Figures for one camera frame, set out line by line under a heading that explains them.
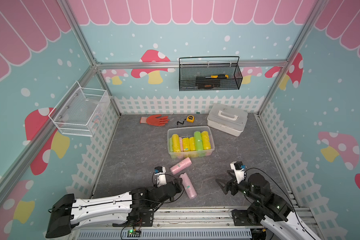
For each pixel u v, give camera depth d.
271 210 0.53
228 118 1.02
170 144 0.96
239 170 0.64
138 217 0.66
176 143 0.94
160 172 0.70
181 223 0.74
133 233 0.73
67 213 0.47
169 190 0.60
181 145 0.98
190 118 1.16
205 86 0.86
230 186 0.65
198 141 0.94
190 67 0.90
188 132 1.06
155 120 1.17
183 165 0.89
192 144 0.97
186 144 0.97
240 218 0.74
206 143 0.94
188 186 0.81
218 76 0.92
